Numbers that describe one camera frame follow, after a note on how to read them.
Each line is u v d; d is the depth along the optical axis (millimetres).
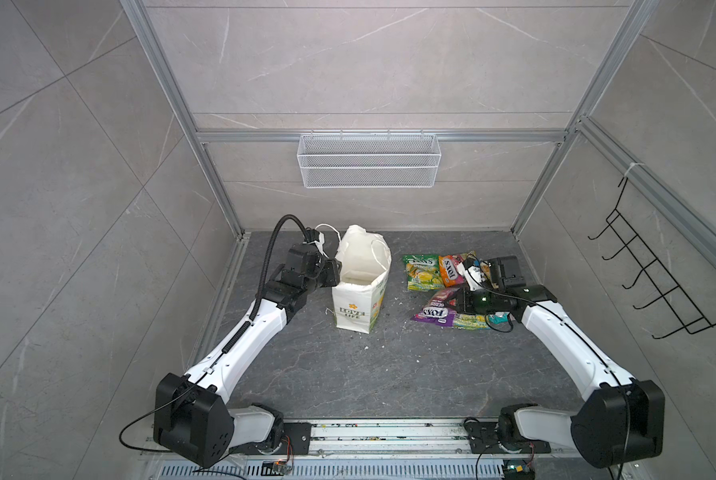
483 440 728
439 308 807
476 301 712
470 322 920
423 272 1036
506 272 637
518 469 700
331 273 700
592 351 456
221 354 435
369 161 1009
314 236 699
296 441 734
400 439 746
